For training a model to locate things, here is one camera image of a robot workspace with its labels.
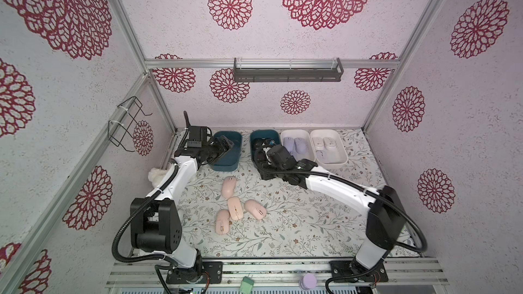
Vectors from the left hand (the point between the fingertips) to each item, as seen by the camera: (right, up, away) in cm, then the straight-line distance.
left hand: (229, 148), depth 87 cm
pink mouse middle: (+3, -26, 0) cm, 26 cm away
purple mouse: (+29, +3, +25) cm, 39 cm away
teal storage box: (-2, -7, +18) cm, 19 cm away
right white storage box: (+55, -6, +21) cm, 59 cm away
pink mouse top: (-2, -18, +8) cm, 20 cm away
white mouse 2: (+51, +3, +23) cm, 56 cm away
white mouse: (+45, +3, +23) cm, 51 cm away
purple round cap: (+29, -43, -23) cm, 56 cm away
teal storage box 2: (+20, +6, +29) cm, 36 cm away
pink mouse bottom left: (-2, -30, -4) cm, 31 cm away
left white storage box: (+36, +8, +23) cm, 44 cm away
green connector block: (+9, -47, -17) cm, 51 cm away
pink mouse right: (+11, -26, -1) cm, 29 cm away
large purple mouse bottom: (+36, +2, +22) cm, 42 cm away
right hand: (+14, -7, -4) cm, 16 cm away
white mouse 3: (+46, -4, +18) cm, 49 cm away
